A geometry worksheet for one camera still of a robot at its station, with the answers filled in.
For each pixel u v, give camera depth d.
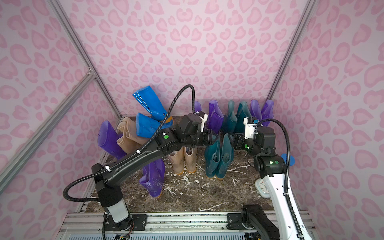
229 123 0.82
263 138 0.49
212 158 0.68
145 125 0.91
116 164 0.43
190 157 0.70
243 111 0.86
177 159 0.72
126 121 0.82
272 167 0.46
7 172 0.50
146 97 0.95
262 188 0.82
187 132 0.51
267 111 0.95
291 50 0.83
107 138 0.75
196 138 0.57
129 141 0.77
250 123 0.59
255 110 0.91
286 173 0.43
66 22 0.73
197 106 0.93
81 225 0.75
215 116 0.83
